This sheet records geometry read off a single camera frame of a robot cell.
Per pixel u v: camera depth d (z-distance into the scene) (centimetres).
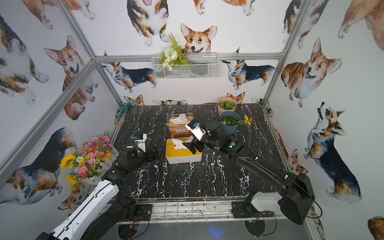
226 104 106
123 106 120
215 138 57
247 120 92
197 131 63
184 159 90
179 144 88
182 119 98
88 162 73
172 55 78
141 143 70
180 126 98
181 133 100
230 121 101
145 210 74
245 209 67
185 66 86
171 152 85
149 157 70
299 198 39
